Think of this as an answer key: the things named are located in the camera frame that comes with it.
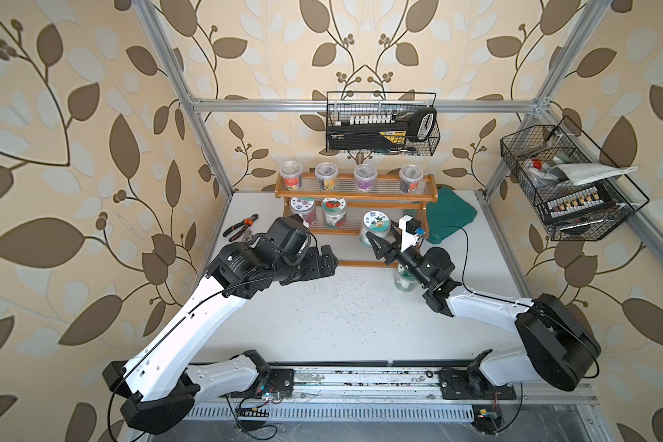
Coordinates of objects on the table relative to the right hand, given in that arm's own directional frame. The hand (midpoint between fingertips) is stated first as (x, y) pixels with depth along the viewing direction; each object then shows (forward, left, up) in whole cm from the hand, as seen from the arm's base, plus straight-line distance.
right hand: (378, 227), depth 78 cm
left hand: (-15, +15, +6) cm, 22 cm away
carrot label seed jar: (0, +1, +3) cm, 3 cm away
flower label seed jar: (+9, +21, -1) cm, 23 cm away
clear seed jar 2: (+13, +14, +10) cm, 22 cm away
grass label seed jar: (-8, -9, -17) cm, 21 cm away
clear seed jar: (+14, +25, +10) cm, 30 cm away
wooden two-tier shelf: (+8, -3, +4) cm, 10 cm away
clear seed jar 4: (+10, -9, +10) cm, 17 cm away
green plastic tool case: (+21, -31, -21) cm, 43 cm away
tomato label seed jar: (+8, +13, -2) cm, 15 cm away
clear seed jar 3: (+12, +3, +9) cm, 16 cm away
